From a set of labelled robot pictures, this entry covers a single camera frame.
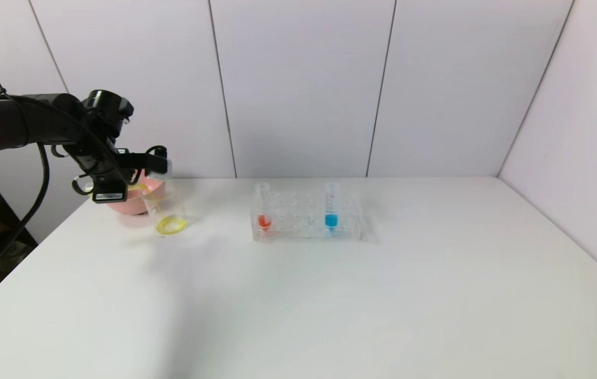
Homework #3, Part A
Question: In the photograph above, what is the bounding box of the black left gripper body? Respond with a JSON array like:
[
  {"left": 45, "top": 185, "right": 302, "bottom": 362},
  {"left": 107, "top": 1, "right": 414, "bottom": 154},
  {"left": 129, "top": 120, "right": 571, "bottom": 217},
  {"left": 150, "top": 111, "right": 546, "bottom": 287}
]
[{"left": 72, "top": 147, "right": 128, "bottom": 204}]

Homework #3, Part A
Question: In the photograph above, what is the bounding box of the test tube with yellow pigment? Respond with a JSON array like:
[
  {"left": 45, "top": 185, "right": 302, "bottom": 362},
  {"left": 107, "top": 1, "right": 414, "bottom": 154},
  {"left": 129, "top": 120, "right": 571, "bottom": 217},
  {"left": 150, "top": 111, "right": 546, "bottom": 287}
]
[{"left": 75, "top": 176, "right": 171, "bottom": 195}]

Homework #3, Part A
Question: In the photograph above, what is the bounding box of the clear glass beaker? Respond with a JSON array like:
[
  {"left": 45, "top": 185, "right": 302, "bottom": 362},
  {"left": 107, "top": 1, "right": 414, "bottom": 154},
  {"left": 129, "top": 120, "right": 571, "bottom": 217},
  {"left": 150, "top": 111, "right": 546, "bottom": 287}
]
[{"left": 142, "top": 178, "right": 193, "bottom": 238}]

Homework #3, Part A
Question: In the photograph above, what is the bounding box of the test tube with red pigment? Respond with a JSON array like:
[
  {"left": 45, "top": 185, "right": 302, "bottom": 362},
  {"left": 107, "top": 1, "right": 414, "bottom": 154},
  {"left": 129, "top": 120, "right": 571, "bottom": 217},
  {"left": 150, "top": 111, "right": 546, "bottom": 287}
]
[{"left": 256, "top": 183, "right": 273, "bottom": 233}]

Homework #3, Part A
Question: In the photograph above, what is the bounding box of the clear acrylic test tube rack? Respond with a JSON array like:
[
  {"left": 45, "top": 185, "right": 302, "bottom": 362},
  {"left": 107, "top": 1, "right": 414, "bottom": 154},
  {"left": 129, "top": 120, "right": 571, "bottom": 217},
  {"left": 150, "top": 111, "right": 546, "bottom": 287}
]
[{"left": 251, "top": 189, "right": 364, "bottom": 242}]

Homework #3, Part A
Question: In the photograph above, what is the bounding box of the test tube with blue pigment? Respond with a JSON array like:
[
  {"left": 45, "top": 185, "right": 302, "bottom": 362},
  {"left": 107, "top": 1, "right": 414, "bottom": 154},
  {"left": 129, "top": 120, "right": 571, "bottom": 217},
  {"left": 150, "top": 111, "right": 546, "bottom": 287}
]
[{"left": 324, "top": 183, "right": 340, "bottom": 233}]

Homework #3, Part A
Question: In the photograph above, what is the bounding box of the pink bowl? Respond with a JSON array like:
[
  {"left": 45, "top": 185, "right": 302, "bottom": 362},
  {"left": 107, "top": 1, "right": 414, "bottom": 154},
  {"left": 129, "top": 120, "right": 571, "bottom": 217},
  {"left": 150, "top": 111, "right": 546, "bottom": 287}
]
[{"left": 105, "top": 176, "right": 167, "bottom": 216}]

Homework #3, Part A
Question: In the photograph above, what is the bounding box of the black chair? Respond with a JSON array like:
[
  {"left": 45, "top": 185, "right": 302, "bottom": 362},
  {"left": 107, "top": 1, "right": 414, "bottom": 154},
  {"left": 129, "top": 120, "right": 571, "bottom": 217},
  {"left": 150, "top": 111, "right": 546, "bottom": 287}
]
[{"left": 0, "top": 182, "right": 39, "bottom": 312}]

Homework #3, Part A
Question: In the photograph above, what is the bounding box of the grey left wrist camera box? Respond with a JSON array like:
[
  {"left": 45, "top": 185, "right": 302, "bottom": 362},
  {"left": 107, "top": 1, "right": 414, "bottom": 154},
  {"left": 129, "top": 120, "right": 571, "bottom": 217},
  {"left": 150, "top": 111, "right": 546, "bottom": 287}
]
[{"left": 146, "top": 157, "right": 173, "bottom": 177}]

